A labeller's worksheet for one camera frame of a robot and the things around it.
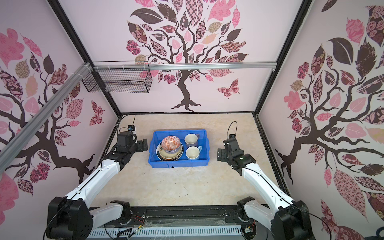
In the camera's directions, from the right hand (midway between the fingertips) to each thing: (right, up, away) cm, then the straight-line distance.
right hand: (228, 151), depth 84 cm
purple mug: (-22, +5, +14) cm, 26 cm away
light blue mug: (-21, -2, +7) cm, 22 cm away
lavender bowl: (-33, -1, +3) cm, 33 cm away
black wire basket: (-69, +46, +11) cm, 84 cm away
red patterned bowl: (-35, +3, +10) cm, 37 cm away
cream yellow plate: (-39, -4, +8) cm, 40 cm away
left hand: (-53, +5, +1) cm, 53 cm away
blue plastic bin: (-45, -8, +6) cm, 46 cm away
